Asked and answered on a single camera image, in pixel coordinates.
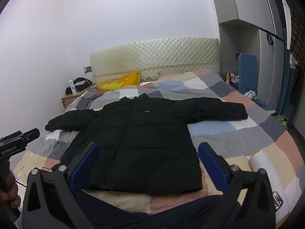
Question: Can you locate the black bag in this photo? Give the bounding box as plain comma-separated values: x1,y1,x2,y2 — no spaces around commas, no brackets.
66,77,93,95

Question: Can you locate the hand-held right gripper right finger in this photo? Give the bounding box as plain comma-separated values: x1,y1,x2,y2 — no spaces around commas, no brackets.
198,142,277,229

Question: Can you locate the group of small bottles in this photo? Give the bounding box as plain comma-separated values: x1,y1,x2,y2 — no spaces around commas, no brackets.
221,70,241,84

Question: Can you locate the brown patterned hanging cloth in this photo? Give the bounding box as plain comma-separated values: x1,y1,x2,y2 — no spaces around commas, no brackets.
287,0,305,108

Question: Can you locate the black clothes rail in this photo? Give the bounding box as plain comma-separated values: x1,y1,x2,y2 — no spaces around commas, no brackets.
259,27,285,40

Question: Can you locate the small black device with lights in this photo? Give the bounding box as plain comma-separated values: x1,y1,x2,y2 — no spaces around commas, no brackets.
272,191,284,210

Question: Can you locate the black puffer jacket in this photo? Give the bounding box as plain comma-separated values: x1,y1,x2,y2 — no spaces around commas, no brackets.
45,94,249,195

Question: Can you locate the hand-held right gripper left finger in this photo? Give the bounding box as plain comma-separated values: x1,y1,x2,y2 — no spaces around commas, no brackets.
21,142,100,229

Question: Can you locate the blue curtain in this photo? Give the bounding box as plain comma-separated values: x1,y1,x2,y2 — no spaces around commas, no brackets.
276,27,296,127

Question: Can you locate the cream quilted headboard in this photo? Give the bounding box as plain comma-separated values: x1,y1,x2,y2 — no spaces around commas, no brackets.
90,38,220,85

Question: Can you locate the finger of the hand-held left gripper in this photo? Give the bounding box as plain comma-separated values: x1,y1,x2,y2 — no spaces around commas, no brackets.
21,128,40,146
3,130,22,141

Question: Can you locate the small green plant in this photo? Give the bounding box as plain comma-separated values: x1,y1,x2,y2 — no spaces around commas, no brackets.
279,114,289,128

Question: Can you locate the blue side table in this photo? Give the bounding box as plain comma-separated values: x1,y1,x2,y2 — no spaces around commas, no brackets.
253,98,276,112

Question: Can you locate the wooden nightstand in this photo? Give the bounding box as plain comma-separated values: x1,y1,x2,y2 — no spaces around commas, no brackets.
61,91,84,108

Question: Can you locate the checked pastel duvet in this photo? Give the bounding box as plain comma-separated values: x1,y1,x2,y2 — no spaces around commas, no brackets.
13,68,305,222

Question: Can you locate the white hanging cloth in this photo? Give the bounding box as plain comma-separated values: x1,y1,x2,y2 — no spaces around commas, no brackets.
281,0,291,50

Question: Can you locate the thin black cable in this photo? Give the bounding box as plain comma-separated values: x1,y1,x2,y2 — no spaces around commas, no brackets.
15,168,52,188

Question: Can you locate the yellow pillow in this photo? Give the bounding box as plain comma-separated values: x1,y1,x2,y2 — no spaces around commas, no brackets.
96,70,141,92

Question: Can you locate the person's left hand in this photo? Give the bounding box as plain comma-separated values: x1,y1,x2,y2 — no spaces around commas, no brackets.
0,169,22,210

